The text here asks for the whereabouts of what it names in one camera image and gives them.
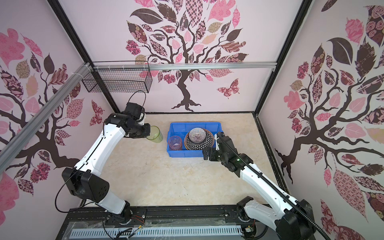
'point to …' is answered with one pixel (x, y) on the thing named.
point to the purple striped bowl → (197, 135)
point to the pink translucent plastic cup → (175, 143)
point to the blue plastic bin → (180, 129)
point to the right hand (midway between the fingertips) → (210, 149)
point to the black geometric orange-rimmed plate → (208, 141)
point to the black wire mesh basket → (118, 76)
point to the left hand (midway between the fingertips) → (147, 135)
